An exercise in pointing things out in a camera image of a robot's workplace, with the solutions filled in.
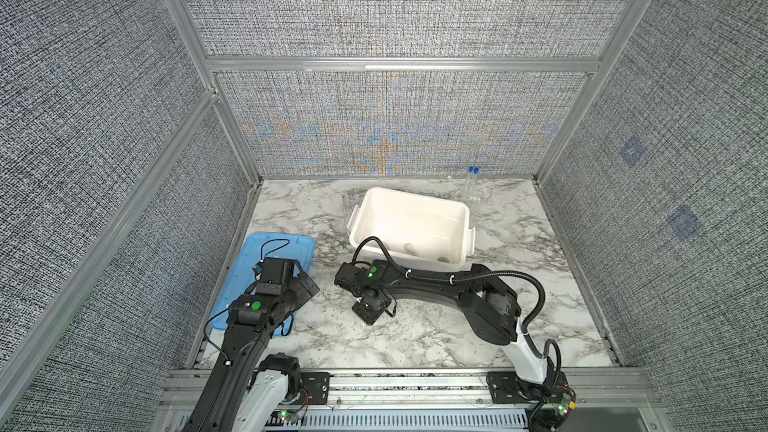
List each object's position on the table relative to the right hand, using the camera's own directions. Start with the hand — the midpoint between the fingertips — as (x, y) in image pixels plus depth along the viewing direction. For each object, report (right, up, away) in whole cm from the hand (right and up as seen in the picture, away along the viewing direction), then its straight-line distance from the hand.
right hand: (368, 311), depth 86 cm
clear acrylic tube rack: (+36, +38, +21) cm, 56 cm away
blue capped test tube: (+35, +39, +20) cm, 56 cm away
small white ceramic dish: (+23, +14, +5) cm, 27 cm away
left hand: (-17, +8, -8) cm, 20 cm away
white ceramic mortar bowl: (+13, +17, +13) cm, 25 cm away
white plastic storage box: (+18, +22, +8) cm, 30 cm away
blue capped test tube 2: (+36, +42, +17) cm, 58 cm away
